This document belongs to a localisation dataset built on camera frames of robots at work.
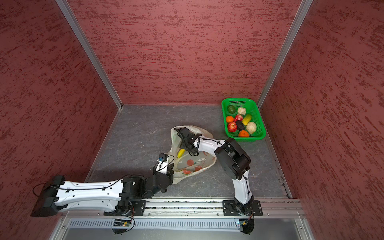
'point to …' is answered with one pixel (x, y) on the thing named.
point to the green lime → (231, 109)
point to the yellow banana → (181, 153)
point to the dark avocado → (240, 125)
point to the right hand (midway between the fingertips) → (185, 149)
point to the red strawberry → (238, 117)
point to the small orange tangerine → (229, 119)
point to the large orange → (243, 134)
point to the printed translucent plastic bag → (186, 165)
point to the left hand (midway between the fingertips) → (173, 168)
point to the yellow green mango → (246, 119)
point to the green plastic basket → (251, 109)
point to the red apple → (232, 126)
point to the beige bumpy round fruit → (251, 127)
